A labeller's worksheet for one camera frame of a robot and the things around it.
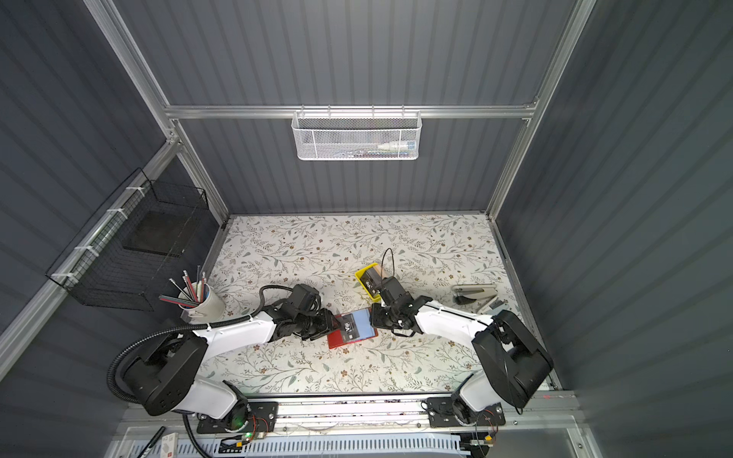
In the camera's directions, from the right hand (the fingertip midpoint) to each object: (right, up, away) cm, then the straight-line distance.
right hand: (373, 318), depth 87 cm
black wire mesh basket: (-63, +20, -13) cm, 68 cm away
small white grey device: (+41, +3, +4) cm, 41 cm away
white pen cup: (-51, +5, -3) cm, 52 cm away
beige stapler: (+31, +6, +7) cm, 32 cm away
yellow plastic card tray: (+2, +5, +6) cm, 8 cm away
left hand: (-10, -4, -1) cm, 10 cm away
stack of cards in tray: (0, +10, +10) cm, 14 cm away
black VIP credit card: (-8, -3, +2) cm, 9 cm away
